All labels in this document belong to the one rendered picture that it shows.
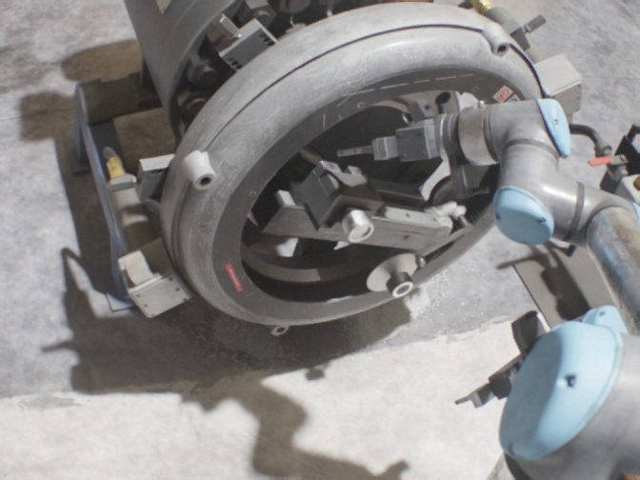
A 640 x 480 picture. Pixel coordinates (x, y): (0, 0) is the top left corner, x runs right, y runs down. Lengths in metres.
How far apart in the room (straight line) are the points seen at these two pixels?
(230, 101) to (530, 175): 0.46
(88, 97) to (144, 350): 0.68
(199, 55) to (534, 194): 0.73
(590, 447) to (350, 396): 1.41
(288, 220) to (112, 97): 0.90
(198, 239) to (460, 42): 0.53
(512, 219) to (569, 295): 1.24
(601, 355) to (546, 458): 0.09
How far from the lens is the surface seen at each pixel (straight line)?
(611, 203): 1.16
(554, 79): 1.63
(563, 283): 2.38
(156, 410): 1.89
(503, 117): 1.22
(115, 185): 1.42
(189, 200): 1.34
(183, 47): 1.59
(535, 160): 1.16
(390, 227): 1.54
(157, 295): 1.52
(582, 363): 0.60
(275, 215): 1.37
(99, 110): 2.13
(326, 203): 1.34
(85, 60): 2.73
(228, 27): 1.25
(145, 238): 1.56
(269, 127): 1.25
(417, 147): 1.25
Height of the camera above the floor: 1.68
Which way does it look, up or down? 48 degrees down
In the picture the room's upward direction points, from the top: 16 degrees clockwise
